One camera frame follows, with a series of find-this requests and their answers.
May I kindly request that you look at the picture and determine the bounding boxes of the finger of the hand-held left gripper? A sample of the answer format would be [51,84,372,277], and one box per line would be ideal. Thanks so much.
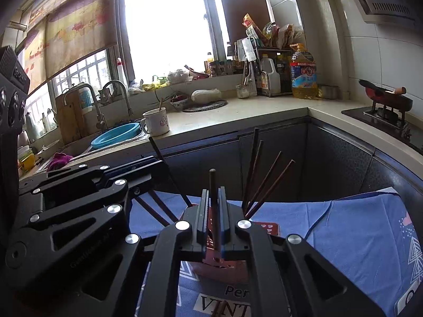
[4,185,146,304]
[18,156,167,205]

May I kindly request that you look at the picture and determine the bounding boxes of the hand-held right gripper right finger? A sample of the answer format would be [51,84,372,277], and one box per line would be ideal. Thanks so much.
[218,187,388,317]

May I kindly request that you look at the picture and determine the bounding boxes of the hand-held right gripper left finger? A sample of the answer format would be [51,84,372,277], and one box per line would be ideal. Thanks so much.
[49,188,211,317]

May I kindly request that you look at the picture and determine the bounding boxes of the orange plastic utensil holder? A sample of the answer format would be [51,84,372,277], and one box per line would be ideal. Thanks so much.
[180,203,281,285]

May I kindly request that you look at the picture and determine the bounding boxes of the black chopstick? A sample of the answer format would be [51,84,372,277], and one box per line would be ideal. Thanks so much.
[148,136,194,207]

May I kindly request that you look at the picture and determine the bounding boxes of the bundle of brown wooden chopsticks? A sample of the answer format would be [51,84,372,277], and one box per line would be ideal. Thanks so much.
[134,127,296,227]

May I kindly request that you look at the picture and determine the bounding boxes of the pink cloth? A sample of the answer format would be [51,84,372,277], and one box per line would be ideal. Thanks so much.
[46,152,74,172]

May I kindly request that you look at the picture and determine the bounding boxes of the yellow cup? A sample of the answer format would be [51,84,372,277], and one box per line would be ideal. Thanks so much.
[19,153,36,173]

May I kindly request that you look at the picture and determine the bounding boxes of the blue plastic basin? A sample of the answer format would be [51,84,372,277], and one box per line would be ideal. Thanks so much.
[90,122,141,150]

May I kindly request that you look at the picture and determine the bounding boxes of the wooden cutting board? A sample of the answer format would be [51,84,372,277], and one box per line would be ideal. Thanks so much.
[54,88,87,145]

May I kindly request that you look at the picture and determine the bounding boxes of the curved steel faucet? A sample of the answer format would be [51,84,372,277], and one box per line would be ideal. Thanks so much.
[100,80,135,118]
[62,84,107,130]

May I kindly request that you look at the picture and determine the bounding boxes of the white enamel mug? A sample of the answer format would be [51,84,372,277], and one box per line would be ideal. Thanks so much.
[140,108,170,137]

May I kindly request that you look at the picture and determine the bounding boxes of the printed roller blind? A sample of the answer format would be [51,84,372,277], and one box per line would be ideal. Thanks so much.
[7,0,118,94]

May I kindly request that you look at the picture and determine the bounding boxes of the patterned small bowl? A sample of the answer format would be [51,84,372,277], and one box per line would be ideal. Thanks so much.
[169,94,190,112]

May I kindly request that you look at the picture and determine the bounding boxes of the dark kitchen cabinets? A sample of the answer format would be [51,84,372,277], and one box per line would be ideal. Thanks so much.
[20,115,423,212]

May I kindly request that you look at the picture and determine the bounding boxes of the white wrapped vegetable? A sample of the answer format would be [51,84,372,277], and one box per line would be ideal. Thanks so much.
[191,88,222,104]

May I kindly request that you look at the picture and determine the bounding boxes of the blue printed tablecloth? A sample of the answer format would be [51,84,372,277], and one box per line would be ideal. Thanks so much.
[128,187,423,317]

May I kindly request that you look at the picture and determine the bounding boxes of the white plastic bag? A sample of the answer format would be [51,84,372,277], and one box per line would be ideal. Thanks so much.
[167,68,194,84]

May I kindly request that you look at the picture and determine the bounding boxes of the white plastic jug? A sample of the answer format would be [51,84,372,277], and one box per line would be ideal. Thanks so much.
[259,57,282,96]

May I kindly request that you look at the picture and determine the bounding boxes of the metal spice rack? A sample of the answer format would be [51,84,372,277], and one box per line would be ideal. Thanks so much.
[256,48,298,98]

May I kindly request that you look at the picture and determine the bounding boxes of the yellow cooking oil bottle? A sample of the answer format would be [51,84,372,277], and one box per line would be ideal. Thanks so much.
[290,43,319,100]

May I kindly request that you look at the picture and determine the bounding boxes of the steel cleaver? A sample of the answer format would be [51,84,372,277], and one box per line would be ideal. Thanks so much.
[239,38,257,87]

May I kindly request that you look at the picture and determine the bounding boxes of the black gas stove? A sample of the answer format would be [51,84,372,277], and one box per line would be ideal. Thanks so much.
[341,101,423,150]

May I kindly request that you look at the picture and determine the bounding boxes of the pile of snack bags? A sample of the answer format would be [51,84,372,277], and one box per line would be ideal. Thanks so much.
[242,13,305,51]

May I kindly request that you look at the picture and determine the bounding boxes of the red frying pan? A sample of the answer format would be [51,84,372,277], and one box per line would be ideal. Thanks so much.
[358,79,414,111]

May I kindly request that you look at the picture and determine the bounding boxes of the brown board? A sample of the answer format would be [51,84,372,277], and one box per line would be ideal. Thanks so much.
[219,0,272,60]

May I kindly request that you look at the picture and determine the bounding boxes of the white square device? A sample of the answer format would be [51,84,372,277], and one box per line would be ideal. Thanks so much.
[398,287,417,317]

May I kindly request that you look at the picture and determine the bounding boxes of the round wire trivet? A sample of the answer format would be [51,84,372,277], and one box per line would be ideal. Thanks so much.
[182,99,228,113]

